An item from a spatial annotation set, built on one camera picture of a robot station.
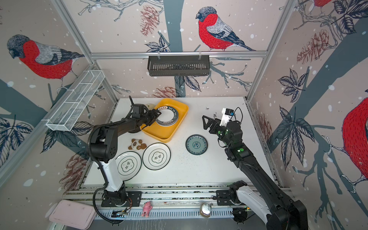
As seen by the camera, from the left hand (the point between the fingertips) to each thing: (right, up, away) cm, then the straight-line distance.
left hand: (158, 114), depth 98 cm
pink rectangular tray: (-35, -47, -31) cm, 66 cm away
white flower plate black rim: (+1, -26, -10) cm, 28 cm away
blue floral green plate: (+26, -21, -4) cm, 34 cm away
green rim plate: (+6, -2, +6) cm, 9 cm away
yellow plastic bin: (+3, -15, +5) cm, 16 cm away
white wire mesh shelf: (-41, 0, -27) cm, 49 cm away
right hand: (+31, -2, -24) cm, 39 cm away
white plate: (-16, -30, -13) cm, 37 cm away
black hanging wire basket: (+12, +37, +8) cm, 40 cm away
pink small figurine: (0, -46, -29) cm, 54 cm away
